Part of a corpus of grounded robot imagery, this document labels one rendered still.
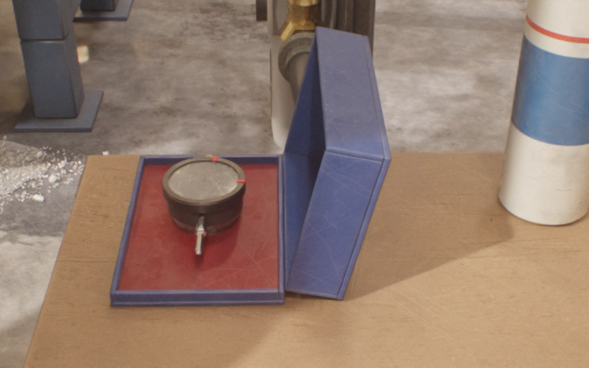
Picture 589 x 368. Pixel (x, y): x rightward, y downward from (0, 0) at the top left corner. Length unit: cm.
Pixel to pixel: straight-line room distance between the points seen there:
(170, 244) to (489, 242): 22
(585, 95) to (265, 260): 23
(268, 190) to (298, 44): 29
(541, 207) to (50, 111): 121
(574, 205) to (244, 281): 24
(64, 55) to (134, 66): 28
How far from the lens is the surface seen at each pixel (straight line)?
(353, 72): 60
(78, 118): 172
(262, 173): 69
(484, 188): 70
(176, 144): 163
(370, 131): 54
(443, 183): 70
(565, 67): 60
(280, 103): 112
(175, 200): 62
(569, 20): 59
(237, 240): 63
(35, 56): 167
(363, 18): 95
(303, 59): 91
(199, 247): 59
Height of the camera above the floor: 86
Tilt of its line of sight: 35 degrees down
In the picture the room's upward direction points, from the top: straight up
